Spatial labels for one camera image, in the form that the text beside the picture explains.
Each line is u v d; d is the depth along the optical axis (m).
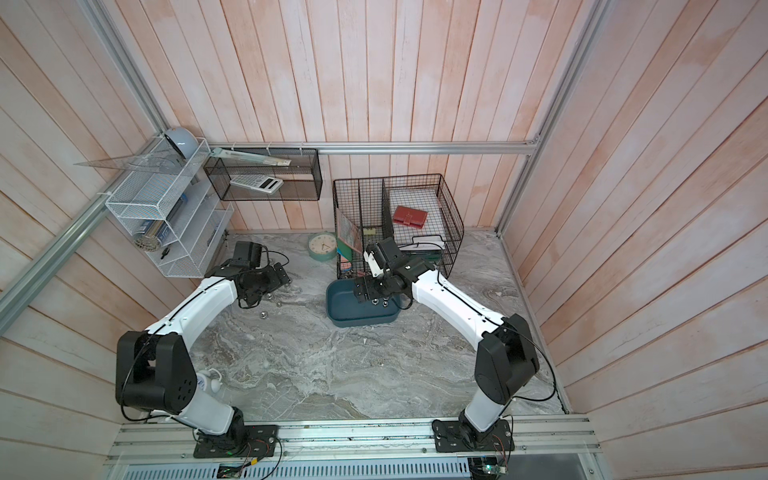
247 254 0.71
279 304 0.98
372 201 1.11
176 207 0.76
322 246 1.12
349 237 1.10
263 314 0.96
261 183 0.98
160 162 0.86
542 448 0.74
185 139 0.83
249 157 0.91
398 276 0.60
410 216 0.95
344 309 0.99
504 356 0.44
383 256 0.66
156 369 0.44
